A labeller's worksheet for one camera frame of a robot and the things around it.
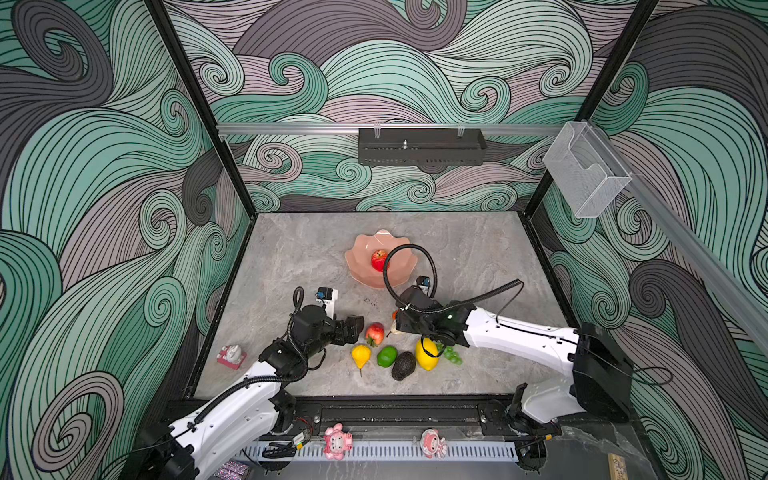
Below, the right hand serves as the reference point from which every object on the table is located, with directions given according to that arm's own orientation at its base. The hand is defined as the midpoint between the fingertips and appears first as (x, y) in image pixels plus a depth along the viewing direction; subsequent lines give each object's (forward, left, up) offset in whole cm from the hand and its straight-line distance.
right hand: (401, 319), depth 82 cm
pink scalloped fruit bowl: (+22, 0, -6) cm, 23 cm away
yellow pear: (-8, +11, -4) cm, 14 cm away
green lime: (-8, +4, -6) cm, 11 cm away
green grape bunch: (-7, -14, -7) cm, 17 cm away
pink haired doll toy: (-28, -6, -4) cm, 29 cm away
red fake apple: (+22, +7, -3) cm, 23 cm away
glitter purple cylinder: (-34, +38, -4) cm, 51 cm away
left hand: (+1, +14, +1) cm, 14 cm away
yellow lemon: (-10, -6, -5) cm, 12 cm away
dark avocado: (-11, 0, -4) cm, 12 cm away
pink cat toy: (-28, +16, -4) cm, 32 cm away
